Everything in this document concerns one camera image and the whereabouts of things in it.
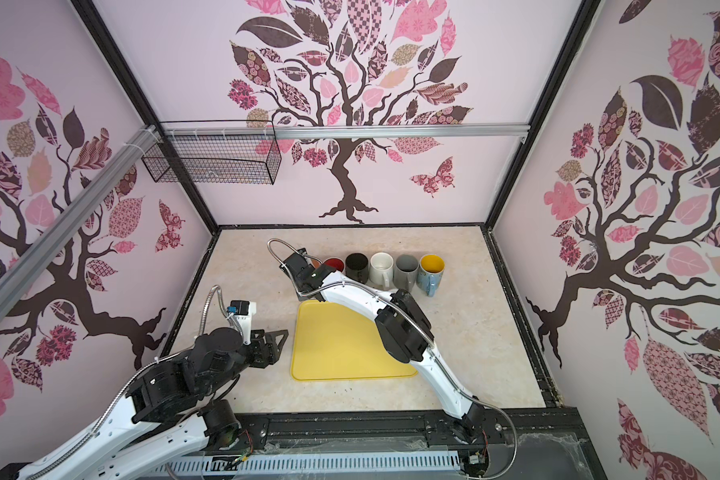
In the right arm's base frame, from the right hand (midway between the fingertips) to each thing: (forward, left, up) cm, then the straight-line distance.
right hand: (310, 279), depth 94 cm
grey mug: (+2, -31, +1) cm, 31 cm away
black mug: (+5, -15, -1) cm, 16 cm away
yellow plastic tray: (-18, -7, -10) cm, 21 cm away
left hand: (-25, +3, +11) cm, 27 cm away
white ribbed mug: (+8, -24, -6) cm, 25 cm away
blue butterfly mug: (+1, -39, +1) cm, 39 cm away
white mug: (+7, -8, -1) cm, 10 cm away
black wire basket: (+33, +30, +26) cm, 52 cm away
